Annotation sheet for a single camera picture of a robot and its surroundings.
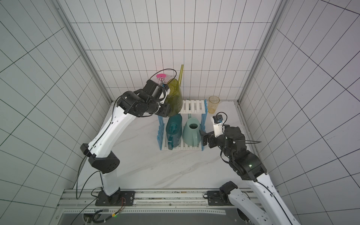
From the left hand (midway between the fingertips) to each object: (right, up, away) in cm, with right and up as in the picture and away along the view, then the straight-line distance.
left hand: (164, 113), depth 70 cm
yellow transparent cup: (+33, +8, +35) cm, 49 cm away
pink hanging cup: (-6, +27, +30) cm, 41 cm away
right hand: (+20, -7, -3) cm, 21 cm away
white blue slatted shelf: (+17, +4, +10) cm, 20 cm away
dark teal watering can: (+4, -9, +11) cm, 15 cm away
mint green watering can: (+15, -12, +12) cm, 22 cm away
